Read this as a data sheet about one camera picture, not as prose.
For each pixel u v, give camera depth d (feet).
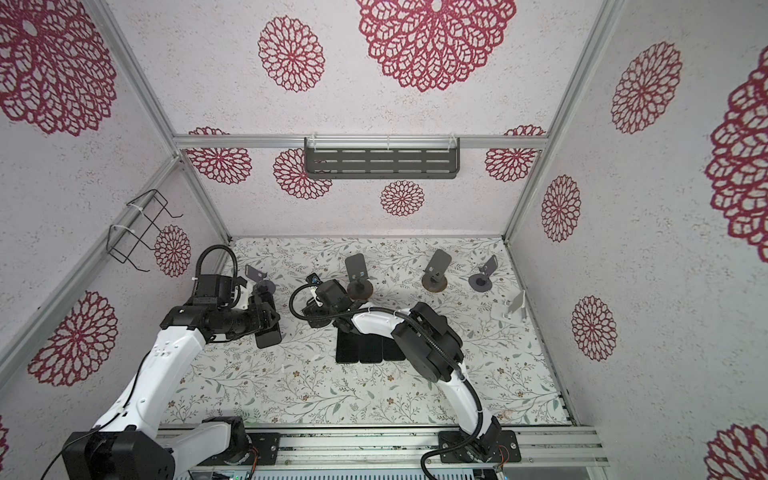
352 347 3.02
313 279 2.74
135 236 2.49
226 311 2.19
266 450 2.45
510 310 3.15
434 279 3.42
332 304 2.45
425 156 3.09
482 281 3.48
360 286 3.39
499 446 2.37
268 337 2.72
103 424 1.28
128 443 1.24
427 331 1.76
